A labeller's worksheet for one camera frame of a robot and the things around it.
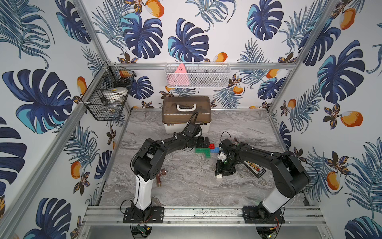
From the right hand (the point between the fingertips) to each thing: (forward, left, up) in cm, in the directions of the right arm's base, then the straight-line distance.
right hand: (218, 173), depth 87 cm
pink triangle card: (+46, +23, +35) cm, 62 cm away
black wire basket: (+29, +63, +33) cm, 77 cm away
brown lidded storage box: (+34, +26, +18) cm, 46 cm away
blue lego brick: (+16, 0, -1) cm, 16 cm away
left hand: (+19, +8, +6) cm, 22 cm away
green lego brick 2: (+12, +6, +1) cm, 13 cm away
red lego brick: (+17, +3, +3) cm, 17 cm away
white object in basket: (+28, +56, +35) cm, 72 cm away
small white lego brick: (-2, 0, 0) cm, 2 cm away
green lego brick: (+14, +9, +2) cm, 17 cm away
